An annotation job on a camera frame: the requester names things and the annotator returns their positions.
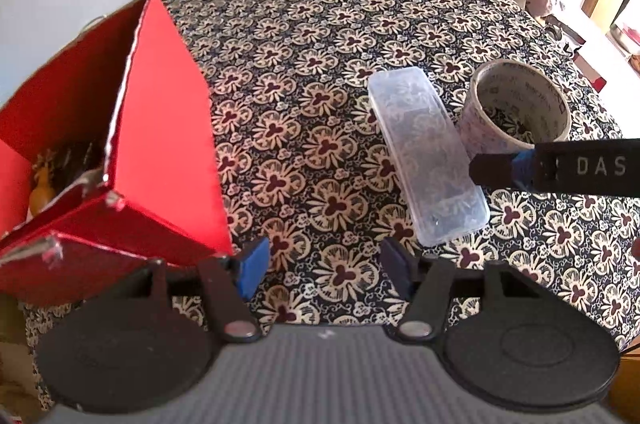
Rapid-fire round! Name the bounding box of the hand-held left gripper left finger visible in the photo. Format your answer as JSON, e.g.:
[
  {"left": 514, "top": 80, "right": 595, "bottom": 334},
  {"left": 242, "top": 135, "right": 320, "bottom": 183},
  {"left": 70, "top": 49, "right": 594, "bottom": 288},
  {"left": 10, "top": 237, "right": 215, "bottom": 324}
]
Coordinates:
[{"left": 121, "top": 237, "right": 272, "bottom": 345}]

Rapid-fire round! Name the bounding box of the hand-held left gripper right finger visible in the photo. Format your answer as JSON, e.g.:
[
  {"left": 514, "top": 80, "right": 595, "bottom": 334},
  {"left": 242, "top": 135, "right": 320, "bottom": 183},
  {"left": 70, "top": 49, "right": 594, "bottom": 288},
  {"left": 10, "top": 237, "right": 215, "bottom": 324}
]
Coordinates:
[{"left": 381, "top": 237, "right": 532, "bottom": 345}]

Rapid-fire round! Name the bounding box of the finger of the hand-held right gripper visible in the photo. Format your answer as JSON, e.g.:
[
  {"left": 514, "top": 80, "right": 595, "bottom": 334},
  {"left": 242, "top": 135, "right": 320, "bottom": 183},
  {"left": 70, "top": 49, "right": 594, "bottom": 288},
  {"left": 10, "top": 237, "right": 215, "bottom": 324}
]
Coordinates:
[{"left": 468, "top": 138, "right": 640, "bottom": 201}]

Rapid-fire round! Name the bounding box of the printed tape roll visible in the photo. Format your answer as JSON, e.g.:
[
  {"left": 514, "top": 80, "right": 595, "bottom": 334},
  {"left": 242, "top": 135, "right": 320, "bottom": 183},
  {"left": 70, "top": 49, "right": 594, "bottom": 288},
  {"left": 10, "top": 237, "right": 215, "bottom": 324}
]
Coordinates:
[{"left": 457, "top": 58, "right": 571, "bottom": 161}]

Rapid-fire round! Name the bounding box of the clear plastic case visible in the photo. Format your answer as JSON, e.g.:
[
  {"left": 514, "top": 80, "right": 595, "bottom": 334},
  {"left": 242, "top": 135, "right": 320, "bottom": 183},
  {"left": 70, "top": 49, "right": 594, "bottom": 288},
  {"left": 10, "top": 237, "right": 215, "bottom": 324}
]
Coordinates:
[{"left": 368, "top": 66, "right": 491, "bottom": 249}]

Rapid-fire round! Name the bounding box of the red cardboard box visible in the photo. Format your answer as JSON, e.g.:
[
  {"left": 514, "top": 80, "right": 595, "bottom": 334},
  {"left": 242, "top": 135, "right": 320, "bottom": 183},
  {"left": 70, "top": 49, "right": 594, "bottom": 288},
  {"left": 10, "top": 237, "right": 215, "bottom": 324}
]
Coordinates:
[{"left": 0, "top": 0, "right": 235, "bottom": 307}]

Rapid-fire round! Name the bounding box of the orange gourd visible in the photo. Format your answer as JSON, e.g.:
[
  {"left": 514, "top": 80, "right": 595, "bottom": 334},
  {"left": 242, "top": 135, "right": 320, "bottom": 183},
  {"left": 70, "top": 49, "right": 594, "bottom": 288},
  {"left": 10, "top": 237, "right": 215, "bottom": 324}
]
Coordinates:
[{"left": 29, "top": 168, "right": 57, "bottom": 217}]

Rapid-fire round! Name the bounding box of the dark patterned item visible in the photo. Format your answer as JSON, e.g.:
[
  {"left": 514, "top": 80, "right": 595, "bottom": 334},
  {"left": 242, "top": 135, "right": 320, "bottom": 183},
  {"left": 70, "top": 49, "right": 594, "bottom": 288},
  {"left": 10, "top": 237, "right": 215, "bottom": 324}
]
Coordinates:
[{"left": 31, "top": 141, "right": 103, "bottom": 185}]

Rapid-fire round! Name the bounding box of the floral patterned tablecloth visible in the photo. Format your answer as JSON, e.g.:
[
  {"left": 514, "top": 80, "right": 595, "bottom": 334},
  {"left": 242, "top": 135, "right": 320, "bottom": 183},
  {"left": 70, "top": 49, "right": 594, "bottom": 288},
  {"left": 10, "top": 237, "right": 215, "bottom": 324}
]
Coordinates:
[{"left": 22, "top": 0, "right": 640, "bottom": 412}]

